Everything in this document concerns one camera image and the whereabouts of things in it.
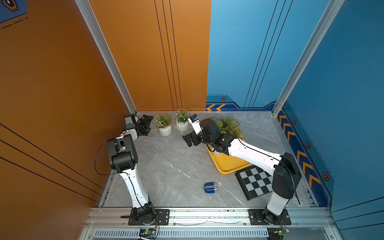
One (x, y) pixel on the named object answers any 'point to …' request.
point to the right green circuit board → (280, 232)
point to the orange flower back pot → (164, 121)
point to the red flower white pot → (229, 125)
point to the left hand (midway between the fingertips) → (153, 118)
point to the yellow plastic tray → (227, 164)
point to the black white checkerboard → (256, 181)
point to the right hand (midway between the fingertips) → (190, 131)
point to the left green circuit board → (149, 233)
